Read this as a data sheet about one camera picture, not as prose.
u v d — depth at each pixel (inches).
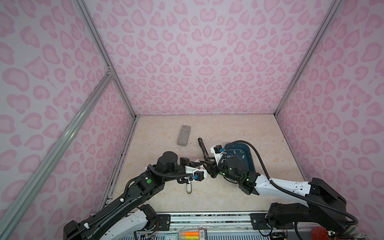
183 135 40.8
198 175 22.3
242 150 38.6
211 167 26.2
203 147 39.4
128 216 22.9
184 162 24.3
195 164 26.2
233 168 23.5
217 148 25.9
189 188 31.8
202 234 27.2
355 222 15.0
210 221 29.5
